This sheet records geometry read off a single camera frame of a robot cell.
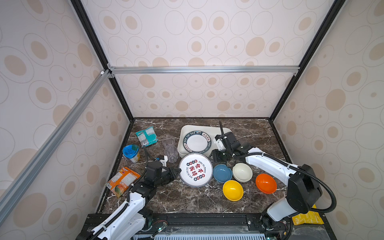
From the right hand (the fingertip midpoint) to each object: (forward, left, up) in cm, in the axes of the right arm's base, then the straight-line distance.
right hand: (211, 157), depth 85 cm
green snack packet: (+22, +43, -9) cm, 50 cm away
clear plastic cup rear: (+18, +28, -8) cm, 34 cm away
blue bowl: (-5, -7, -10) cm, 13 cm away
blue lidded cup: (+5, +47, -1) cm, 48 cm away
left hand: (-8, +14, +1) cm, 16 cm away
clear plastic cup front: (+9, +24, -9) cm, 27 cm away
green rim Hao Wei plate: (+18, +8, -10) cm, 22 cm away
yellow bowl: (-15, -11, -9) cm, 21 cm away
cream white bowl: (-6, -18, -9) cm, 21 cm away
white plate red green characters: (-6, +8, -3) cm, 11 cm away
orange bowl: (-12, -31, -9) cm, 34 cm away
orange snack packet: (-10, +51, -8) cm, 53 cm away
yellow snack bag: (-29, -47, -10) cm, 56 cm away
